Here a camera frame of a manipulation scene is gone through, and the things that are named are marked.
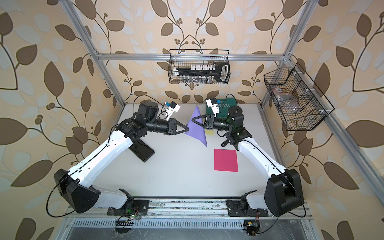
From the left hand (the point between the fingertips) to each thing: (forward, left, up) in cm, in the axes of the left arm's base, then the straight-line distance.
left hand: (185, 127), depth 65 cm
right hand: (+4, -3, 0) cm, 5 cm away
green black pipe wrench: (+12, -24, -33) cm, 42 cm away
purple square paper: (0, -5, -2) cm, 5 cm away
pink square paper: (+1, -23, -35) cm, 42 cm away
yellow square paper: (-1, -11, -3) cm, 11 cm away
